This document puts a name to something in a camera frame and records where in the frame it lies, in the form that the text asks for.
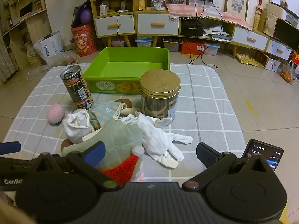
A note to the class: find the purple ball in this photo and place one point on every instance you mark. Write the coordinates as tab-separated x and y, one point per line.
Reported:
86	16

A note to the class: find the black printed drink can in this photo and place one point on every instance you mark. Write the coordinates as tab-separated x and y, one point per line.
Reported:
77	87

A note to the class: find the gold lid glass jar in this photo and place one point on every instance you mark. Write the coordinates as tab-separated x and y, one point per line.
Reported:
159	93

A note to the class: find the low wooden drawer cabinet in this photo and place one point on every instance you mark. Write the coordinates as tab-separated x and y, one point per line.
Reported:
237	35

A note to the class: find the green cookie tin tray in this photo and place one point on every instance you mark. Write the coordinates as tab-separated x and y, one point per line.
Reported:
117	70

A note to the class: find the pink plush toy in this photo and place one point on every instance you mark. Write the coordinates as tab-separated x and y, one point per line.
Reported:
55	114

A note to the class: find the wooden cabinet with drawers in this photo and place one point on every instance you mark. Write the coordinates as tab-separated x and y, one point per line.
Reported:
127	19

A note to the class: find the wooden bookshelf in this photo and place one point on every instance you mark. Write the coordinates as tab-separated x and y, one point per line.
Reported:
23	23

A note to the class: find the brown round plush cookie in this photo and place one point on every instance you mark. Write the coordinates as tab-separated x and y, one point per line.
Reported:
65	144

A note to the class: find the pink checkered cloth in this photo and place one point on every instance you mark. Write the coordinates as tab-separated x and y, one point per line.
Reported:
205	12

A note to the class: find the orange red box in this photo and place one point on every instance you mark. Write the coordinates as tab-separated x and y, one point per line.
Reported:
192	46

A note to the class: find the red printed snack bucket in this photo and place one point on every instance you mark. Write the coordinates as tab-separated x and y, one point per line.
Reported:
84	39

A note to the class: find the framed cartoon girl picture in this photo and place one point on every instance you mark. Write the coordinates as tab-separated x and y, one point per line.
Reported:
238	8

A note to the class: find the black smartphone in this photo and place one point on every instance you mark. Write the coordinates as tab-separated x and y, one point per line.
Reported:
271	153

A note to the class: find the black bag on shelf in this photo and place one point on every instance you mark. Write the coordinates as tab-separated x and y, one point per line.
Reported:
191	28

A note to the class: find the grey checkered table cloth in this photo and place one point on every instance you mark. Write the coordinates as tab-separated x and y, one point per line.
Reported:
203	111

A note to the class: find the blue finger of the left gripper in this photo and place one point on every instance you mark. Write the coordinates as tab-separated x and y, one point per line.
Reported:
9	147

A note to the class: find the white cardboard box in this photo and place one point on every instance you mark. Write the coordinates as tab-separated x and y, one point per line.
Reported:
49	46

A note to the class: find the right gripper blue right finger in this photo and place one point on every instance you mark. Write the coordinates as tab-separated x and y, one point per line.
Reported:
207	155

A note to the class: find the black microwave oven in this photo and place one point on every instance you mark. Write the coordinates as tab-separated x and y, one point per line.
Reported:
287	34

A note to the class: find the grey green plush toy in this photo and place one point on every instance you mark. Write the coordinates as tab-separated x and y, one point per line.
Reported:
119	140

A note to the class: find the white cotton glove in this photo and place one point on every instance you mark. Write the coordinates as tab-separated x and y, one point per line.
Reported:
157	143

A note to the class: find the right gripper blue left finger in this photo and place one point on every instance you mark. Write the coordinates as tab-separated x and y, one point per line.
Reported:
94	154

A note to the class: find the white cloth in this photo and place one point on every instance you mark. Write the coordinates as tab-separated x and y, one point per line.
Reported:
77	125

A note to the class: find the clear blue lid bin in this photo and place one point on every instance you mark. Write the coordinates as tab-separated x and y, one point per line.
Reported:
144	41

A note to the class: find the egg carton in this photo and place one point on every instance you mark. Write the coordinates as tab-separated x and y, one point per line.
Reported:
246	60

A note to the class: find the bag of oranges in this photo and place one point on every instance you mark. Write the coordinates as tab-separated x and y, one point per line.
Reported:
288	72

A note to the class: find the red santa plush toy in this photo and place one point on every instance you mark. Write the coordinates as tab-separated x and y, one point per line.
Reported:
131	169

